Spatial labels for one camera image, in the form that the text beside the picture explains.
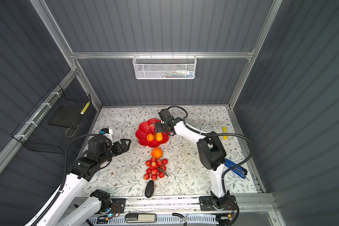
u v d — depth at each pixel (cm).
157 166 81
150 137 96
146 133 102
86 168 50
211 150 52
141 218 68
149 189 75
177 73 93
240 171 83
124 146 67
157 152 87
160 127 85
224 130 104
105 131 66
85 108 81
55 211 41
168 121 73
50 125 72
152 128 102
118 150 65
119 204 74
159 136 96
